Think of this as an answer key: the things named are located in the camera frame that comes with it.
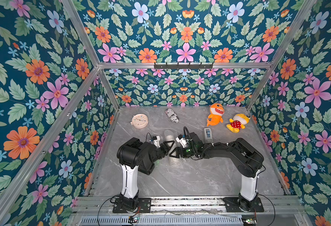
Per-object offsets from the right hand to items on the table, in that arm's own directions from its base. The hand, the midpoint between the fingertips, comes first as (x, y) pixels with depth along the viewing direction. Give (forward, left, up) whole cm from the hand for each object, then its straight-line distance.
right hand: (175, 151), depth 89 cm
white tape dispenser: (+14, -23, -1) cm, 27 cm away
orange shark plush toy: (+34, -31, +3) cm, 46 cm away
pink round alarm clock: (+26, +29, -1) cm, 39 cm away
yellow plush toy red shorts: (+24, -45, +2) cm, 51 cm away
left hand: (+5, 0, +2) cm, 5 cm away
